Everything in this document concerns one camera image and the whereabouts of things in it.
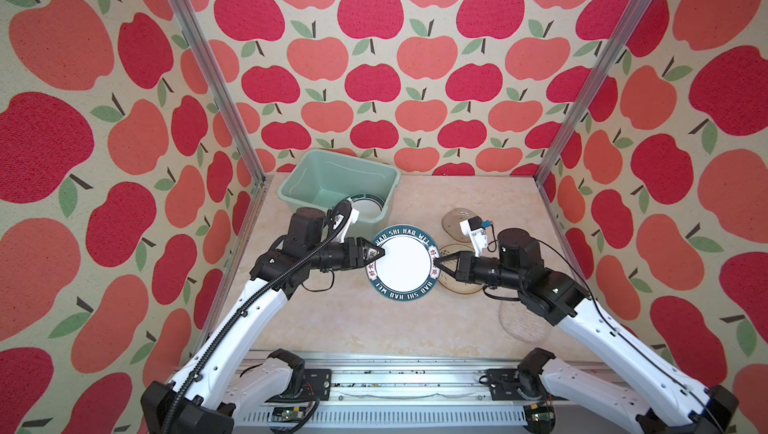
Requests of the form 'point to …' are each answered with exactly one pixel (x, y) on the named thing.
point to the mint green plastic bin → (318, 181)
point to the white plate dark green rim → (368, 205)
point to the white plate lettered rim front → (407, 271)
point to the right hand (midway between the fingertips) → (441, 260)
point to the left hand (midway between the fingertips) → (383, 257)
